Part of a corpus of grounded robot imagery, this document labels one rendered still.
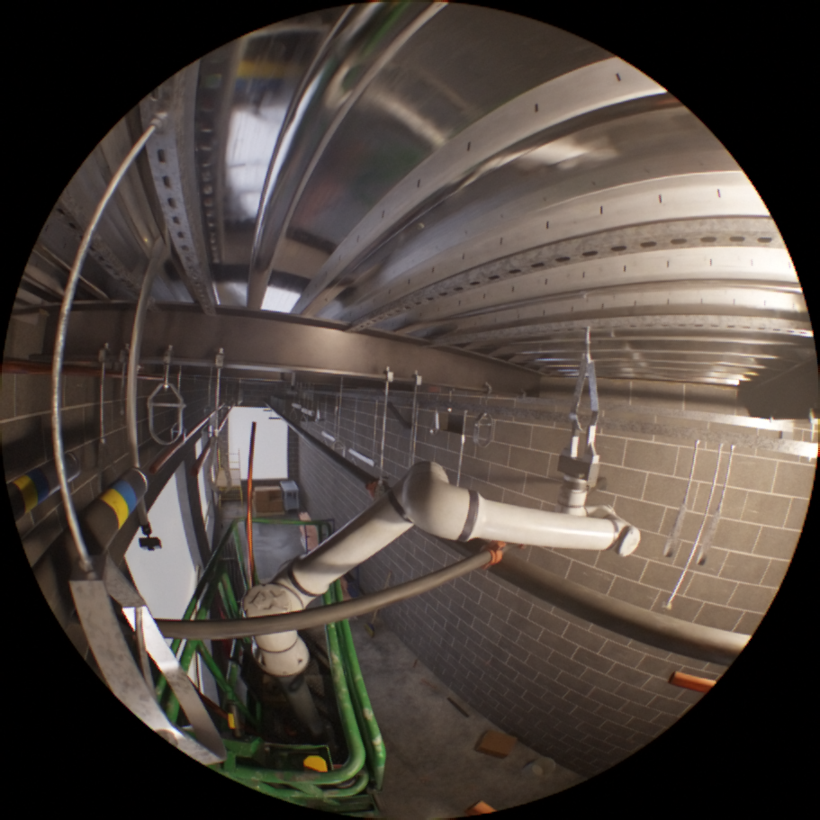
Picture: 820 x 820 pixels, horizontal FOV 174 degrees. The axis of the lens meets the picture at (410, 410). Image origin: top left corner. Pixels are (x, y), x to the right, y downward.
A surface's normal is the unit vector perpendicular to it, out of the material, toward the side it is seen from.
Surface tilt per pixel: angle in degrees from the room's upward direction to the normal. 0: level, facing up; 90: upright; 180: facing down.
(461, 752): 0
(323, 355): 90
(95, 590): 57
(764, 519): 90
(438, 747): 0
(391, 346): 90
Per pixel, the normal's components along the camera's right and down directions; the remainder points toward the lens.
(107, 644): 0.68, -0.46
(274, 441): 0.57, 0.08
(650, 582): -0.82, -0.04
